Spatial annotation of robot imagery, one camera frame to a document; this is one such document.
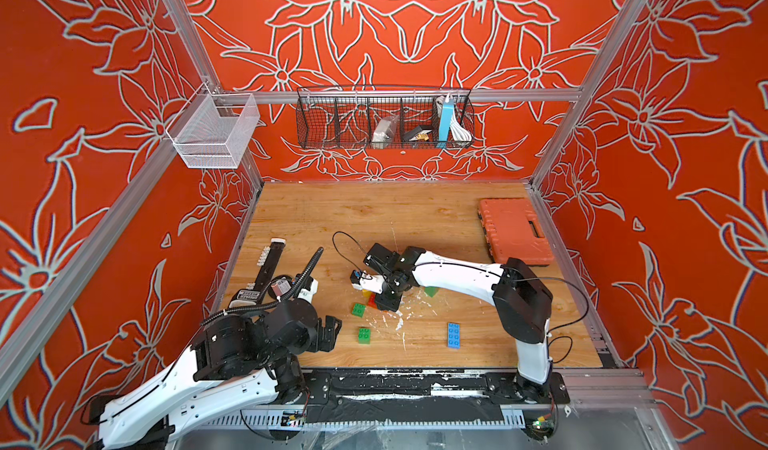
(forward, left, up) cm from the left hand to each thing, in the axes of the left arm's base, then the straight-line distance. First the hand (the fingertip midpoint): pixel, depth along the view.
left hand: (328, 322), depth 66 cm
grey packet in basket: (+55, -9, +14) cm, 58 cm away
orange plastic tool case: (+41, -55, -15) cm, 70 cm away
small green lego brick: (+10, -4, -17) cm, 20 cm away
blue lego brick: (+4, -32, -17) cm, 36 cm away
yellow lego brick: (+14, -6, -15) cm, 22 cm away
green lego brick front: (+2, -7, -15) cm, 17 cm away
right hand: (+11, -9, -14) cm, 20 cm away
